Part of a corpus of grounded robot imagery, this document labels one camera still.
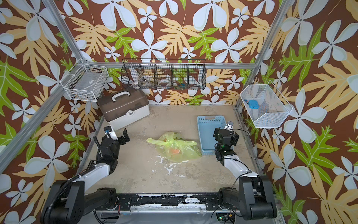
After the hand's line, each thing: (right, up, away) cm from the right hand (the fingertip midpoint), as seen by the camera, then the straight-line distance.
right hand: (226, 129), depth 87 cm
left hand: (-68, 0, -1) cm, 68 cm away
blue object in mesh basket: (+17, +16, -1) cm, 23 cm away
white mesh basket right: (+23, +14, -3) cm, 27 cm away
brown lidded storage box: (-68, +15, +6) cm, 70 cm away
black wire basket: (-40, +39, +11) cm, 57 cm away
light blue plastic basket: (-8, +3, +23) cm, 24 cm away
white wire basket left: (-90, +31, 0) cm, 95 cm away
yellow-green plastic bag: (-34, -10, -7) cm, 36 cm away
